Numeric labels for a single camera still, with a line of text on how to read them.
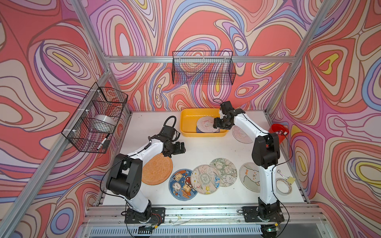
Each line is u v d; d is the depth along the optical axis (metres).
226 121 0.75
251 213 0.73
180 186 0.82
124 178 0.45
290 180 0.85
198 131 1.07
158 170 0.89
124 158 0.47
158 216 0.72
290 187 0.81
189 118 1.18
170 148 0.83
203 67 0.96
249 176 0.86
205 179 0.85
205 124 1.11
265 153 0.57
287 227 0.67
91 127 0.72
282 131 0.94
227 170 0.88
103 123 0.70
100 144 0.71
